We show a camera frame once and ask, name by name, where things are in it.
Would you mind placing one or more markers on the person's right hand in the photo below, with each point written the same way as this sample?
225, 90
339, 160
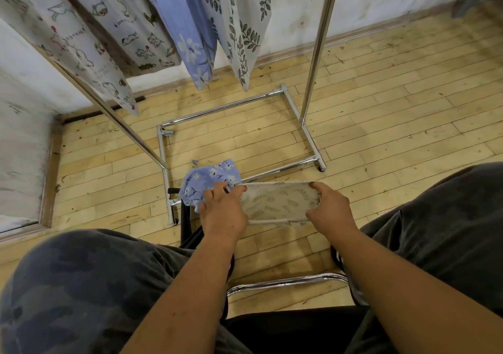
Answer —
334, 212

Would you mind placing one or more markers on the person's left hand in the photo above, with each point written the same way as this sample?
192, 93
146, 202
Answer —
224, 216

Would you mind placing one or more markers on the blue floral bag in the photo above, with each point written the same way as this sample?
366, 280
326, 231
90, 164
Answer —
204, 181

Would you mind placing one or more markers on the chrome clothes rack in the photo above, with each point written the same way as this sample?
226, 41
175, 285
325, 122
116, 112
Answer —
320, 31

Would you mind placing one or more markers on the person's right forearm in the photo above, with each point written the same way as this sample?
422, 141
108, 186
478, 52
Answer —
416, 287

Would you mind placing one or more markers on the person's left forearm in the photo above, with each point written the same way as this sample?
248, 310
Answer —
184, 302

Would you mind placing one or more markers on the black striped right shoe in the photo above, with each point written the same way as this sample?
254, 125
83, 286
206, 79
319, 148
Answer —
338, 259

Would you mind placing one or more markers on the black striped shoe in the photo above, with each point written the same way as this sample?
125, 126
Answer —
338, 259
230, 267

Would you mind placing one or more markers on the black striped left shoe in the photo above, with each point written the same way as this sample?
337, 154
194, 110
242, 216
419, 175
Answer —
230, 267

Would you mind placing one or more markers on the black chair seat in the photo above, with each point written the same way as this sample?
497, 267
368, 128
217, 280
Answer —
294, 330

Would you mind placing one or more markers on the black baseboard strip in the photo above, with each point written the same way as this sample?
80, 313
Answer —
102, 111

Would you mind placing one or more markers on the chrome chair frame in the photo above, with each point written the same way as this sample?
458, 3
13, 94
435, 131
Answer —
283, 283

